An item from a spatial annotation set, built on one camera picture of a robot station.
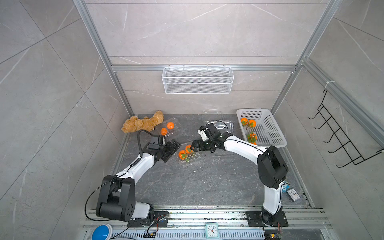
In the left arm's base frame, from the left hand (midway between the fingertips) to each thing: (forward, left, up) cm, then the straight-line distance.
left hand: (179, 146), depth 89 cm
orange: (+22, +8, -7) cm, 24 cm away
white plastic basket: (+21, -60, -11) cm, 64 cm away
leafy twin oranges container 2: (-2, -2, -6) cm, 7 cm away
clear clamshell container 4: (-3, -5, -6) cm, 8 cm away
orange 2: (+7, -51, -10) cm, 53 cm away
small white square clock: (-27, -63, -10) cm, 69 cm away
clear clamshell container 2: (+16, -29, -1) cm, 33 cm away
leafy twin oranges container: (+23, -49, -7) cm, 55 cm away
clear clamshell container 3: (+36, -23, -12) cm, 44 cm away
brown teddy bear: (+17, +31, +2) cm, 35 cm away
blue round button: (-41, +36, -9) cm, 55 cm away
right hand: (0, -12, -2) cm, 12 cm away
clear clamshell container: (+18, +14, -6) cm, 24 cm away
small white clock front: (-42, -16, -9) cm, 46 cm away
